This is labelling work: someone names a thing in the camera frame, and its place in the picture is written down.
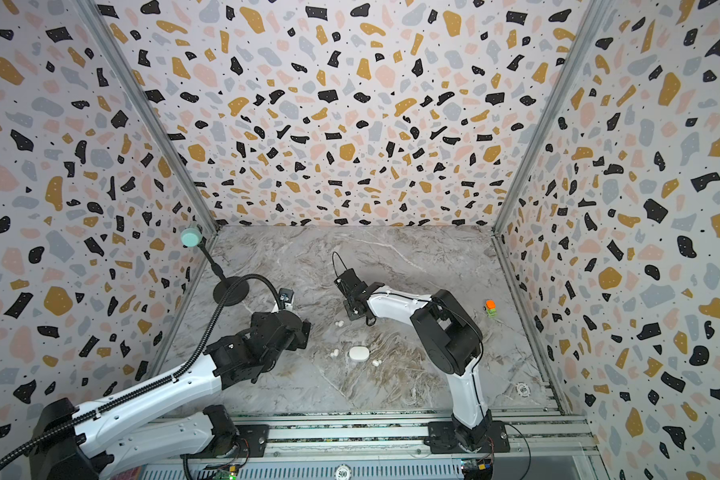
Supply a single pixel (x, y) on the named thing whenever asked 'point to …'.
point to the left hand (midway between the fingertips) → (295, 315)
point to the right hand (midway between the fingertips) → (357, 299)
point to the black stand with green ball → (193, 236)
